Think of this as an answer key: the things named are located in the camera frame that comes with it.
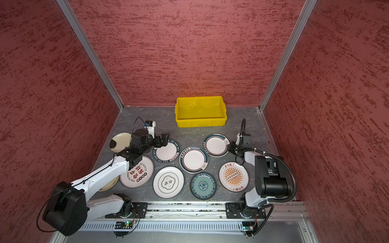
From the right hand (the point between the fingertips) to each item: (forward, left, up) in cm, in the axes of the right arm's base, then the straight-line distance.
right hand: (228, 148), depth 96 cm
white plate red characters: (-17, +54, +1) cm, 56 cm away
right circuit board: (-42, -4, -1) cm, 42 cm away
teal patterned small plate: (-23, +17, 0) cm, 29 cm away
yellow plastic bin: (+33, +21, 0) cm, 39 cm away
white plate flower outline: (-21, +37, 0) cm, 42 cm away
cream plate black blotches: (+7, +74, +1) cm, 74 cm away
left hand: (0, +40, +15) cm, 43 cm away
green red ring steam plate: (+2, +8, 0) cm, 8 cm away
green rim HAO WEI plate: (-4, +39, +2) cm, 39 cm away
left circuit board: (-40, +57, 0) cm, 70 cm away
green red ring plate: (-7, +23, -1) cm, 24 cm away
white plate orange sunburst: (-18, 0, -1) cm, 18 cm away
